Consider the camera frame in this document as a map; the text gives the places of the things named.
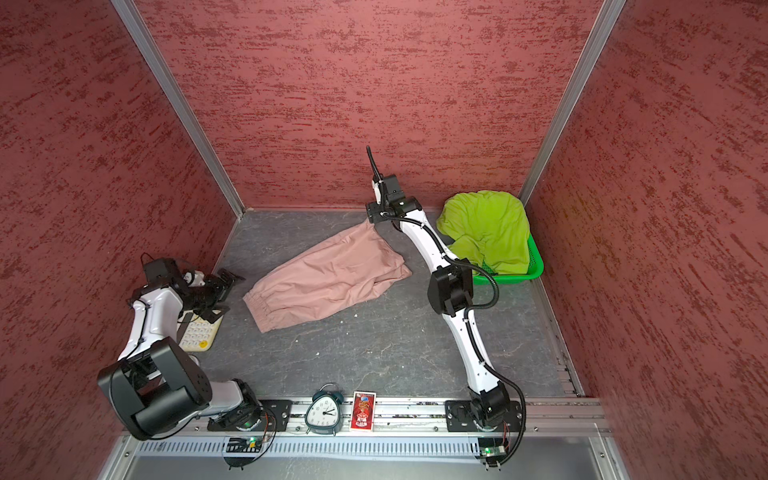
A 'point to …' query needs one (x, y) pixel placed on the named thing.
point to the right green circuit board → (493, 450)
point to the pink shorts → (347, 271)
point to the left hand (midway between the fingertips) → (239, 295)
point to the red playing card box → (363, 410)
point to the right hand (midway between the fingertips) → (377, 212)
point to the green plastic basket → (535, 268)
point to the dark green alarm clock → (322, 414)
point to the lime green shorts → (488, 228)
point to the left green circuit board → (244, 445)
